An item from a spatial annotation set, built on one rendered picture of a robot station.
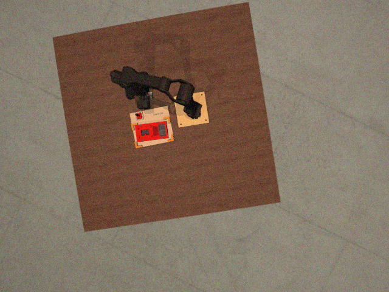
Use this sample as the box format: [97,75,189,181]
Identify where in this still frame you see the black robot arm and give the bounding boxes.
[110,66,202,119]

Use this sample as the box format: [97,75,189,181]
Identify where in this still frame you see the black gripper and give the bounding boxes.
[133,72,150,110]

